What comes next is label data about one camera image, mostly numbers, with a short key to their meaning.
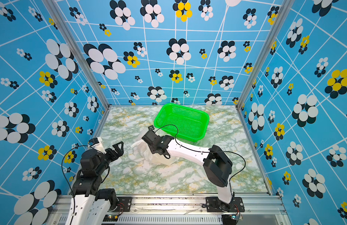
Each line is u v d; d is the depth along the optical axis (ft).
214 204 2.40
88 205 1.61
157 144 2.02
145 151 2.88
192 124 3.54
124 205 2.37
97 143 2.13
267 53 2.79
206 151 1.59
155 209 2.37
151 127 2.42
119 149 2.23
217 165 1.50
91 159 1.77
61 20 2.42
